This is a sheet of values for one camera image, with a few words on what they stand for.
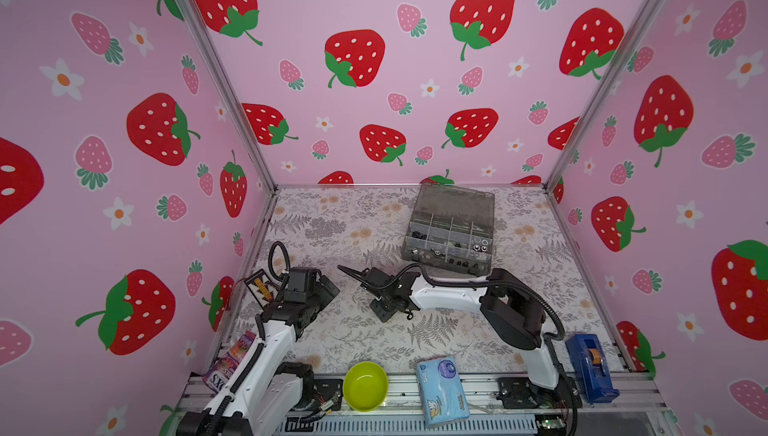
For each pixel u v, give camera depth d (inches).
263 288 35.7
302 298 25.0
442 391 27.3
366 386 30.0
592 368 28.8
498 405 28.8
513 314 19.6
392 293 26.5
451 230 40.2
